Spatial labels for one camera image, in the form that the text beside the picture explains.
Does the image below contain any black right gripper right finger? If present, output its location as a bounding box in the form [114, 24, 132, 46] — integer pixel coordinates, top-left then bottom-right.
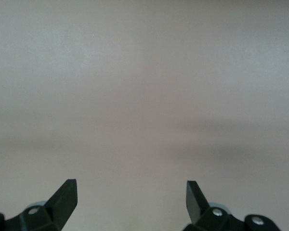
[183, 180, 280, 231]

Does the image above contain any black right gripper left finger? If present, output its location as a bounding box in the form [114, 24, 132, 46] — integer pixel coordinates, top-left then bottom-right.
[0, 179, 78, 231]

